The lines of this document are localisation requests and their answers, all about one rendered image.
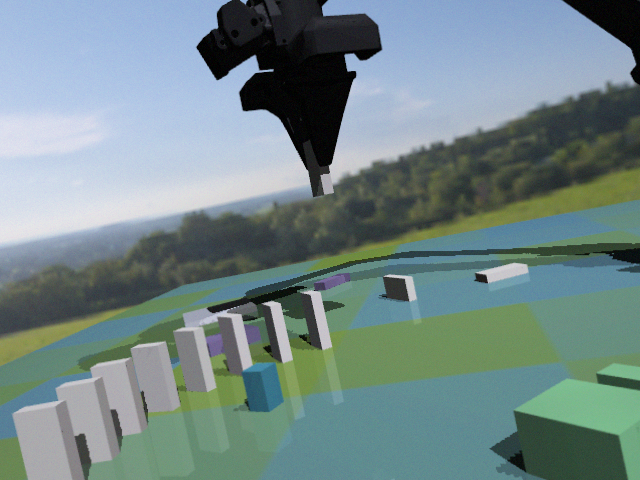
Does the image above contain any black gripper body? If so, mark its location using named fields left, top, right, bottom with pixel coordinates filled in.
left=239, top=0, right=383, bottom=111

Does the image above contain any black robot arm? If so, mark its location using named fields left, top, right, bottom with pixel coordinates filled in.
left=196, top=0, right=640, bottom=85

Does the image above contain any blue rectangular block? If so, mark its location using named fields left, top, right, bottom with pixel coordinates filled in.
left=242, top=362, right=284, bottom=412

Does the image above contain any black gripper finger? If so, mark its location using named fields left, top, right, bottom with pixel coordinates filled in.
left=258, top=95, right=310, bottom=170
left=280, top=71, right=356, bottom=167

